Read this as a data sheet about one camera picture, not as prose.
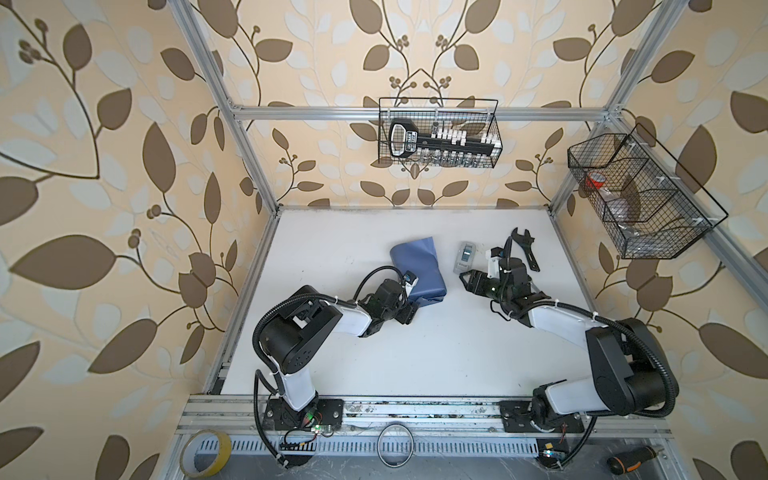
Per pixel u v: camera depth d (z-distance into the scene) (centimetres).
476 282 81
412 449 72
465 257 102
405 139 85
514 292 71
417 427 74
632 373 43
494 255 84
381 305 74
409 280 83
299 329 49
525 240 109
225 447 71
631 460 67
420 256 99
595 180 85
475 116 91
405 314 83
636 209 78
